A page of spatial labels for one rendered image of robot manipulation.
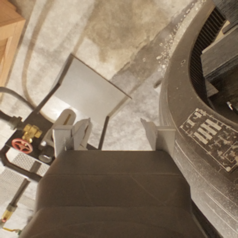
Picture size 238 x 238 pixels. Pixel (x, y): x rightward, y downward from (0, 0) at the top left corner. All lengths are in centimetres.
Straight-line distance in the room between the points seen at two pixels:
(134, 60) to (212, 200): 79
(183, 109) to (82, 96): 83
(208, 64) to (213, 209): 19
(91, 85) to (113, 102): 17
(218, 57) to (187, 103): 7
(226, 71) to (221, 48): 4
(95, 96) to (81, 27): 37
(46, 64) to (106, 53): 35
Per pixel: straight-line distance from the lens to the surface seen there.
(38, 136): 70
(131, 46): 88
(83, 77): 98
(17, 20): 91
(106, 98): 101
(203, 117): 24
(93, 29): 89
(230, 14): 31
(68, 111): 80
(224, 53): 27
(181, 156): 23
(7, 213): 130
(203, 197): 20
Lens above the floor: 85
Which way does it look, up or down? 51 degrees down
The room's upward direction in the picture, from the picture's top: 170 degrees counter-clockwise
